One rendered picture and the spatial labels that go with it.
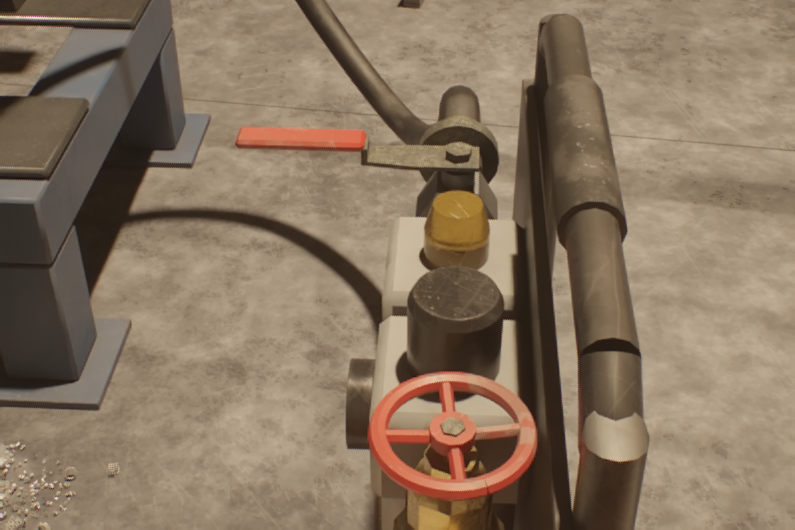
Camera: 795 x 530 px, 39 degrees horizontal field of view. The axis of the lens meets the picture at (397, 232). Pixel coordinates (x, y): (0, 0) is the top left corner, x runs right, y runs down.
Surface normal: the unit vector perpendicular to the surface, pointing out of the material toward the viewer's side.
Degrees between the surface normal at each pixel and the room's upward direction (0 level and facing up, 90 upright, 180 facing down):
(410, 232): 0
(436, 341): 90
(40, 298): 90
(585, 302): 45
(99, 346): 0
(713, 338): 0
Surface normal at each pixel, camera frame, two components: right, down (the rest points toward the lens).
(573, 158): -0.43, -0.75
